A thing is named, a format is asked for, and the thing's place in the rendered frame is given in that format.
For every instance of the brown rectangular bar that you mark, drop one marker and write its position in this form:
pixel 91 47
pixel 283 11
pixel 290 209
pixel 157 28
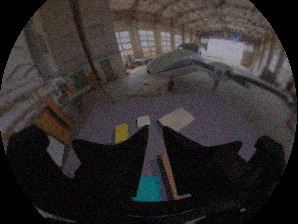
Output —
pixel 170 177

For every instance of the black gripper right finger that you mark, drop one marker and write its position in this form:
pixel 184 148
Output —
pixel 190 161

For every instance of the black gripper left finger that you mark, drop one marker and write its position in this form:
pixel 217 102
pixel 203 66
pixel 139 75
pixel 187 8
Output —
pixel 126 158

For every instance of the small yellow block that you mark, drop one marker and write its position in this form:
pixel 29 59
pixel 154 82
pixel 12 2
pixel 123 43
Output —
pixel 122 133

